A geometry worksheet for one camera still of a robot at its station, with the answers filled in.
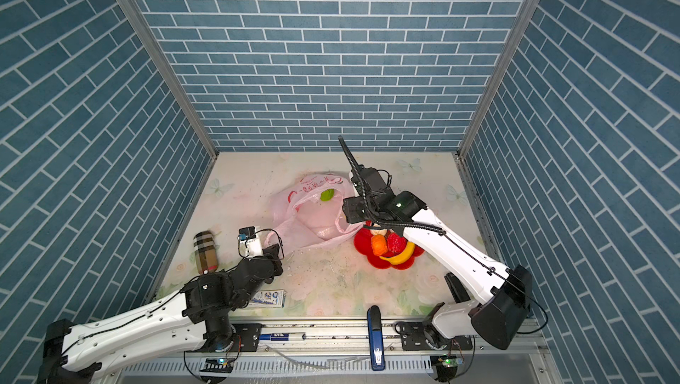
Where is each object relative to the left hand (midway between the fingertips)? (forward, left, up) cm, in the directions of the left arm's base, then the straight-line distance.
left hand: (290, 251), depth 75 cm
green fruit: (+28, -8, -10) cm, 31 cm away
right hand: (+10, -18, +8) cm, 22 cm away
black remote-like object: (-7, -50, -11) cm, 52 cm away
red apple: (+7, -33, -8) cm, 34 cm away
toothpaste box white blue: (-9, +7, -13) cm, 18 cm away
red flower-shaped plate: (+7, -22, -11) cm, 26 cm away
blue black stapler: (-20, -25, -10) cm, 33 cm away
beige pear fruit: (+12, -28, -10) cm, 32 cm away
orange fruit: (+6, -27, -8) cm, 29 cm away
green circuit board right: (-25, -45, -14) cm, 54 cm away
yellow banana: (+2, -35, -9) cm, 36 cm away
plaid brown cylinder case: (+5, +31, -12) cm, 33 cm away
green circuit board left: (-25, +19, -18) cm, 36 cm away
